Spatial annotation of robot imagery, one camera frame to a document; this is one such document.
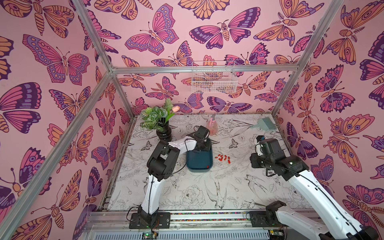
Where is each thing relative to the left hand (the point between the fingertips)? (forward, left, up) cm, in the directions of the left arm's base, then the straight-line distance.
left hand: (210, 146), depth 100 cm
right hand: (-18, -18, +17) cm, 30 cm away
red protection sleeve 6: (-10, -11, -1) cm, 15 cm away
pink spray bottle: (+12, -2, +8) cm, 14 cm away
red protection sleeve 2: (-7, -3, -2) cm, 8 cm away
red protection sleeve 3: (-6, -7, -1) cm, 10 cm away
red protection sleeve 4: (-9, -9, -1) cm, 13 cm away
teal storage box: (-11, +7, 0) cm, 13 cm away
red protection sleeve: (-9, -6, -1) cm, 11 cm away
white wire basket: (+32, -2, +33) cm, 45 cm away
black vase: (+5, +29, +9) cm, 30 cm away
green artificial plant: (+3, +33, +24) cm, 41 cm away
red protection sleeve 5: (-8, -12, -1) cm, 14 cm away
